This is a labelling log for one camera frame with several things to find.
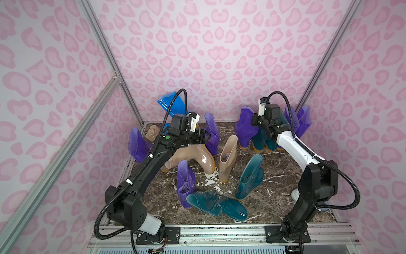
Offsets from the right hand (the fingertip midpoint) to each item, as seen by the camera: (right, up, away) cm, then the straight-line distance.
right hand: (255, 113), depth 89 cm
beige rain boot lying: (-32, -22, 0) cm, 39 cm away
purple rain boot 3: (+21, -3, -4) cm, 21 cm away
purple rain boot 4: (-59, -17, -14) cm, 63 cm away
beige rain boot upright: (-17, -22, -18) cm, 34 cm away
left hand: (-26, -12, -12) cm, 31 cm away
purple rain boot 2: (-3, -9, +11) cm, 15 cm away
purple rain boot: (-24, -19, +4) cm, 31 cm away
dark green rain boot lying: (-23, -38, -30) cm, 54 cm away
